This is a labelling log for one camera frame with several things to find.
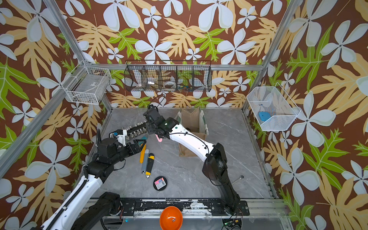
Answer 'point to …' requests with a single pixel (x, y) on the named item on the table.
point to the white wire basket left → (86, 84)
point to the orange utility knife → (143, 147)
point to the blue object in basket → (264, 115)
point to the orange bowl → (171, 218)
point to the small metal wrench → (240, 178)
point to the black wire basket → (169, 76)
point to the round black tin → (160, 183)
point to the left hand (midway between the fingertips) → (141, 141)
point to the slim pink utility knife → (159, 140)
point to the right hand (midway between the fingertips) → (151, 123)
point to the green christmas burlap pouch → (194, 120)
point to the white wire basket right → (273, 109)
